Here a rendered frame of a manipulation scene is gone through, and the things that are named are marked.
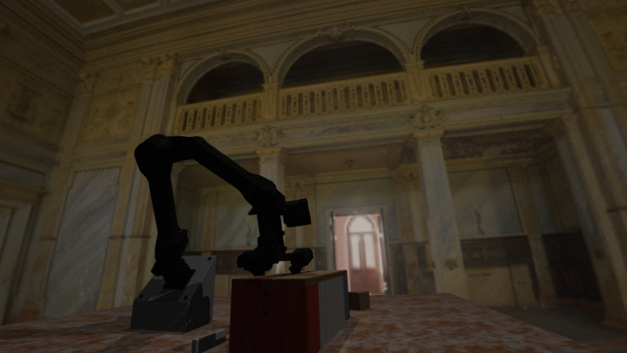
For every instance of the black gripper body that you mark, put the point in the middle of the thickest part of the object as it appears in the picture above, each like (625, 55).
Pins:
(299, 257)

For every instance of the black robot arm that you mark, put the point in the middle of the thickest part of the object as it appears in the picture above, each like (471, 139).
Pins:
(155, 157)

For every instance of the tan cardboard box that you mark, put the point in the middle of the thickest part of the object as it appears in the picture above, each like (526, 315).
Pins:
(359, 300)

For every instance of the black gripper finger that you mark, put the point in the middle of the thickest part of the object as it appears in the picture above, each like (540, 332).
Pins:
(295, 269)
(255, 273)

